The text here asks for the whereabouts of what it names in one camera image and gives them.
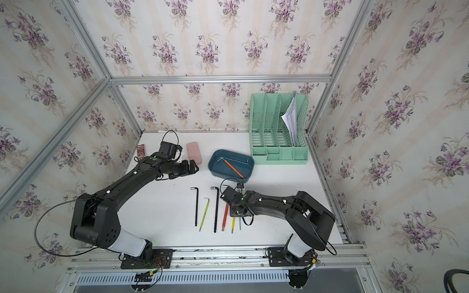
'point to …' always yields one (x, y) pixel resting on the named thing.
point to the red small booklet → (141, 151)
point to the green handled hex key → (205, 213)
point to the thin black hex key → (196, 204)
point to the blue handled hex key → (240, 223)
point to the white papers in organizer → (289, 118)
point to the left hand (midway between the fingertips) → (193, 170)
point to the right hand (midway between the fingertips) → (240, 213)
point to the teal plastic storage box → (243, 163)
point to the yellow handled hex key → (233, 224)
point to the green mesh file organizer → (272, 138)
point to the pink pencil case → (193, 152)
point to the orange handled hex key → (222, 158)
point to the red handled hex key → (225, 216)
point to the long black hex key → (217, 188)
